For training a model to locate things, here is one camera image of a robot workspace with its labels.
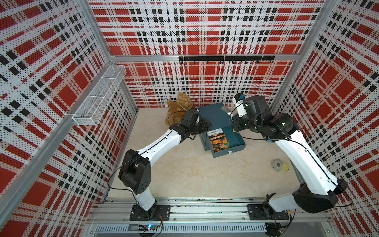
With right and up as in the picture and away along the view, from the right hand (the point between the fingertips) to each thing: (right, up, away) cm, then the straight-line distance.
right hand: (237, 118), depth 67 cm
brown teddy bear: (-35, +7, +43) cm, 56 cm away
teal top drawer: (+4, -13, +17) cm, 22 cm away
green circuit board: (-43, -53, +3) cm, 68 cm away
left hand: (-11, -4, +18) cm, 22 cm away
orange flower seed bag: (-6, -12, +17) cm, 22 cm away
